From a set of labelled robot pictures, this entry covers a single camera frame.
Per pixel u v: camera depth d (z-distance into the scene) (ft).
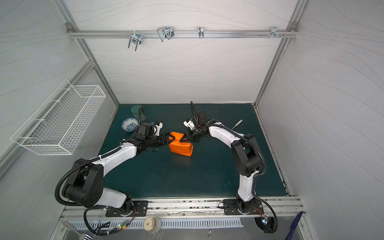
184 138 2.75
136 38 2.62
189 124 2.75
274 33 2.51
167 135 2.62
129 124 3.52
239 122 3.54
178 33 2.64
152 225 1.99
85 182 1.41
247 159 1.63
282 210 2.41
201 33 2.57
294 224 2.29
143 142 2.23
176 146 2.78
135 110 3.40
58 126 2.22
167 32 2.51
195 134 2.56
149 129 2.33
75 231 2.21
